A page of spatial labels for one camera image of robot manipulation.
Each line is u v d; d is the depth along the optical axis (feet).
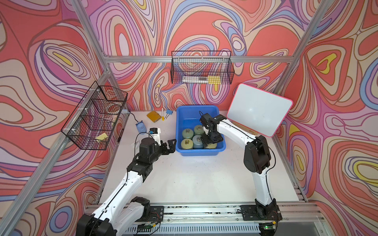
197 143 2.97
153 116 3.80
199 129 3.15
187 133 3.14
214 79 2.84
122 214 1.78
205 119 2.49
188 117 3.78
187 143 2.96
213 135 2.52
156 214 2.36
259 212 2.15
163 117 3.77
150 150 2.05
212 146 2.89
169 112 3.90
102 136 2.36
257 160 1.78
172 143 2.35
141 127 3.31
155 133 2.26
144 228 2.36
